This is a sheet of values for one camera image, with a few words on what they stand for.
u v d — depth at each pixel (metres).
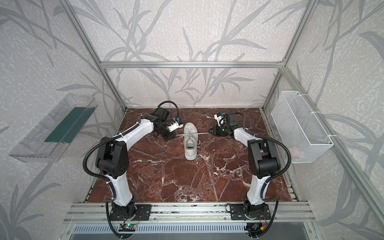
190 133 0.96
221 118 0.88
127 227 0.71
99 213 0.75
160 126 0.73
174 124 0.83
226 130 0.78
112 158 0.50
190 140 0.92
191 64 0.97
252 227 0.76
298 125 0.64
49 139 0.63
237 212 0.74
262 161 0.51
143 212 0.74
